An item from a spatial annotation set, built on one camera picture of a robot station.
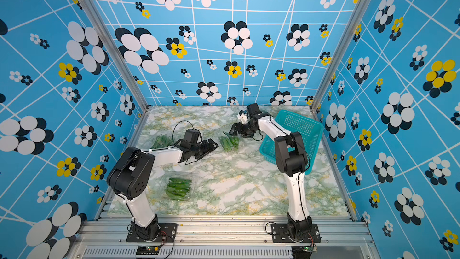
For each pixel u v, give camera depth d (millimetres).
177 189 811
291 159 578
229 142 987
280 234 727
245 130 896
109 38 866
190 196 841
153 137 997
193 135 771
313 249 663
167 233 733
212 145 889
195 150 820
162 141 987
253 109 838
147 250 721
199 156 851
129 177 490
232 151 964
